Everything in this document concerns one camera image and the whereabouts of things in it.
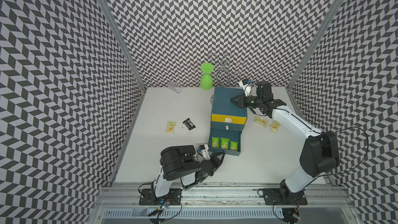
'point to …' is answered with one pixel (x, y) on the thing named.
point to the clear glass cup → (175, 86)
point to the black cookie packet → (189, 124)
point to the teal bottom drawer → (233, 136)
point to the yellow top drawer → (228, 118)
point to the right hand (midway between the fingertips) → (232, 101)
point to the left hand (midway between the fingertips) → (226, 155)
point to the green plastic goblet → (206, 80)
